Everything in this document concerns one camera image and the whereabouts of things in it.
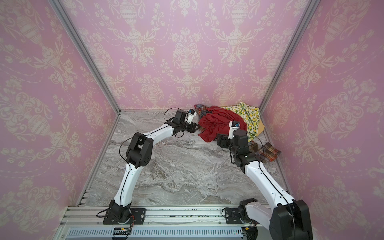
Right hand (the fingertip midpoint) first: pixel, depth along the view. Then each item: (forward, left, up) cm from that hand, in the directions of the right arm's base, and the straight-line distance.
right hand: (224, 134), depth 83 cm
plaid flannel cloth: (-3, -31, -19) cm, 36 cm away
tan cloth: (+17, -32, -19) cm, 41 cm away
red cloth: (+17, +3, -8) cm, 19 cm away
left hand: (+17, +14, -13) cm, 26 cm away
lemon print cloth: (+26, -25, -13) cm, 38 cm away
